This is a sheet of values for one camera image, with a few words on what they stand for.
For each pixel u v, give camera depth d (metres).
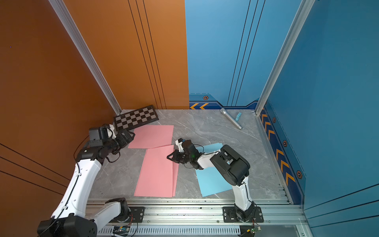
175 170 0.86
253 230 0.69
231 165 0.52
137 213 0.74
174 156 0.81
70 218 0.38
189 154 0.76
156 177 0.87
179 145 0.86
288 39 0.81
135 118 1.12
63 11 0.71
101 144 0.57
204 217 0.73
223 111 1.16
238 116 1.09
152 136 1.09
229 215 0.72
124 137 0.69
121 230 0.72
